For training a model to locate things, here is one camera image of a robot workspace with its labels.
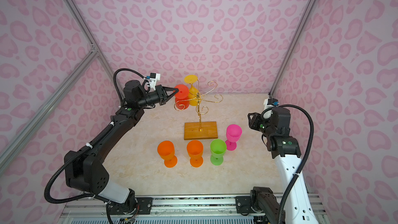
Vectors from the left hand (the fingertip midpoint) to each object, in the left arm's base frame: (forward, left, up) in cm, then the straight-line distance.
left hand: (178, 88), depth 70 cm
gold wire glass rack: (-9, -10, -6) cm, 15 cm away
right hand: (-9, -33, -8) cm, 35 cm away
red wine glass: (-2, -1, -5) cm, 6 cm away
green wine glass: (-17, -18, -27) cm, 37 cm away
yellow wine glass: (+3, -6, -6) cm, 9 cm away
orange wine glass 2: (-19, -6, -24) cm, 31 cm away
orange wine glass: (-18, +8, -25) cm, 32 cm away
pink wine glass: (-8, -27, -27) cm, 39 cm away
